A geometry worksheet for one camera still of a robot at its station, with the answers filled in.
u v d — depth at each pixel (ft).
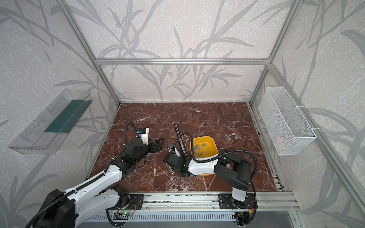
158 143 2.43
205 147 3.09
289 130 1.99
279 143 2.35
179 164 2.17
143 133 2.36
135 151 2.04
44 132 2.10
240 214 2.46
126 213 2.32
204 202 2.47
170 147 2.50
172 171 2.69
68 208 1.29
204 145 3.14
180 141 3.14
